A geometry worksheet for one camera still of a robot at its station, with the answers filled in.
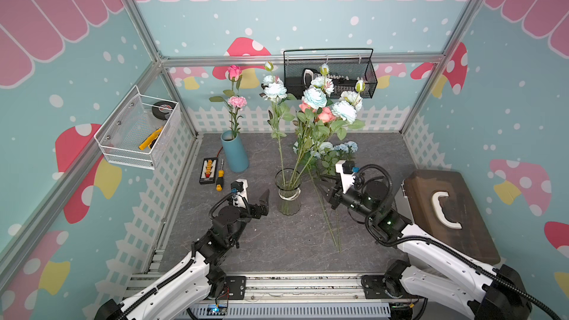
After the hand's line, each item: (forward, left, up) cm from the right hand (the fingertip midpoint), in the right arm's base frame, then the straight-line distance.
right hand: (317, 180), depth 70 cm
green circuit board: (-32, +35, -28) cm, 55 cm away
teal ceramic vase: (+22, +32, -12) cm, 41 cm away
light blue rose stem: (0, -6, -27) cm, 28 cm away
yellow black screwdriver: (+19, +42, -25) cm, 52 cm away
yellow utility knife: (+12, +54, +7) cm, 56 cm away
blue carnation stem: (+33, -18, -23) cm, 44 cm away
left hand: (+1, +20, -10) cm, 22 cm away
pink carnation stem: (+29, +28, +9) cm, 41 cm away
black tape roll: (+25, +56, +8) cm, 62 cm away
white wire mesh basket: (+20, +65, +3) cm, 68 cm away
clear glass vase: (+6, +9, -9) cm, 14 cm away
